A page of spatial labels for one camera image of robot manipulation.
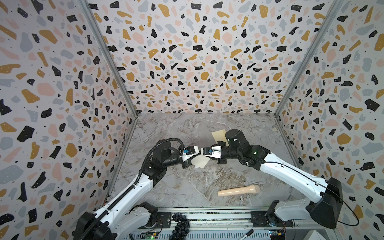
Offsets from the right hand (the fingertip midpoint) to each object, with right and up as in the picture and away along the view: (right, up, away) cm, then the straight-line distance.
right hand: (204, 148), depth 71 cm
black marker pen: (+21, -40, -1) cm, 45 cm away
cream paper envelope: (-2, -7, +3) cm, 8 cm away
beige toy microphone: (+23, -25, +12) cm, 36 cm away
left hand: (-2, -1, -1) cm, 3 cm away
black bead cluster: (-10, -36, -3) cm, 38 cm away
